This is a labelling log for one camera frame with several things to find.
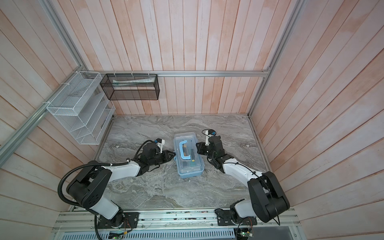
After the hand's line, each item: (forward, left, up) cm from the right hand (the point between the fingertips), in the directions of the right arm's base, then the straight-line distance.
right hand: (196, 144), depth 88 cm
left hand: (-6, +13, -5) cm, 15 cm away
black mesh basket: (+41, +48, +12) cm, 64 cm away
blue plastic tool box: (-11, +4, -3) cm, 12 cm away
